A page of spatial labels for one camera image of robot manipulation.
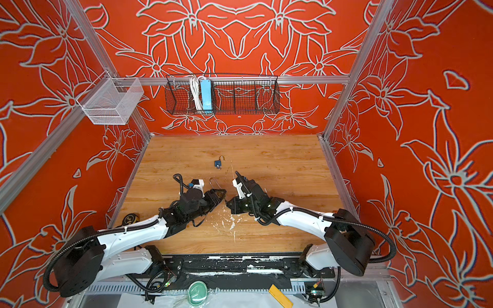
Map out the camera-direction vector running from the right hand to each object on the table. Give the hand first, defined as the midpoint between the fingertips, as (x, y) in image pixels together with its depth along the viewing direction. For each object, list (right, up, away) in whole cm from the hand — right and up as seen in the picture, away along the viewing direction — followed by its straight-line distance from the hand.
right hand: (223, 204), depth 78 cm
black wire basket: (+2, +52, +18) cm, 55 cm away
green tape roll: (-8, -30, -10) cm, 32 cm away
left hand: (+1, +4, +1) cm, 4 cm away
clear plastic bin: (-57, +47, +14) cm, 75 cm away
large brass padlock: (-1, +5, 0) cm, 5 cm away
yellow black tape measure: (-43, -8, +5) cm, 44 cm away
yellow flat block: (+22, -30, -11) cm, 39 cm away
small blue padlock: (-6, +15, +28) cm, 32 cm away
